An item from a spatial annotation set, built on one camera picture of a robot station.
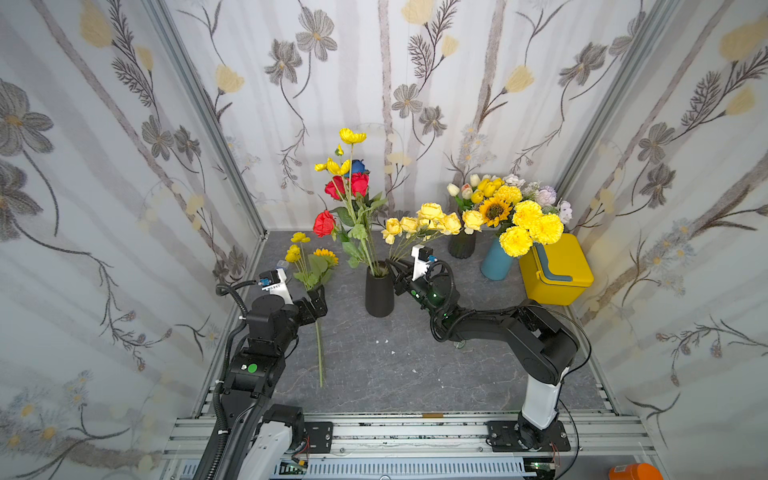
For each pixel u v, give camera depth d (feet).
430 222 2.26
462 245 3.53
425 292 2.45
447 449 2.40
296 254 3.58
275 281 1.99
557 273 2.96
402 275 2.49
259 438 1.95
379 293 2.81
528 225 2.30
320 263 3.43
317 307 2.13
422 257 2.40
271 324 1.68
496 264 3.35
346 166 2.18
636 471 2.03
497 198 2.63
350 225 2.48
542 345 1.64
